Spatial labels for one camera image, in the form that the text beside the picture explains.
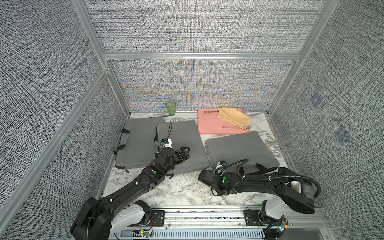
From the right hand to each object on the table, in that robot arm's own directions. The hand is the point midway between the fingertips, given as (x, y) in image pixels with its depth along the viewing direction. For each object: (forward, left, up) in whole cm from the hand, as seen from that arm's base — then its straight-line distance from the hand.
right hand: (204, 174), depth 85 cm
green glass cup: (+56, +23, -2) cm, 61 cm away
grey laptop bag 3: (+17, -29, +3) cm, 34 cm away
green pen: (+48, +29, -4) cm, 56 cm away
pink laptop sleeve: (+43, -6, -6) cm, 44 cm away
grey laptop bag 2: (+17, +42, +1) cm, 45 cm away
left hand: (+9, +9, +12) cm, 18 cm away
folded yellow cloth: (+51, -28, -7) cm, 58 cm away
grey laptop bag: (+31, +18, -4) cm, 36 cm away
